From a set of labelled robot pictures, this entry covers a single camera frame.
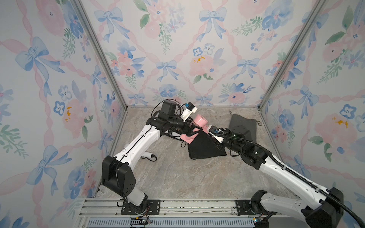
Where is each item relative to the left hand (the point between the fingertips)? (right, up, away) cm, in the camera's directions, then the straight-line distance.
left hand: (198, 124), depth 74 cm
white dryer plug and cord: (-28, -21, +15) cm, 38 cm away
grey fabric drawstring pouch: (+33, +3, +37) cm, 49 cm away
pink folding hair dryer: (0, +1, -4) cm, 4 cm away
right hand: (+5, 0, +1) cm, 5 cm away
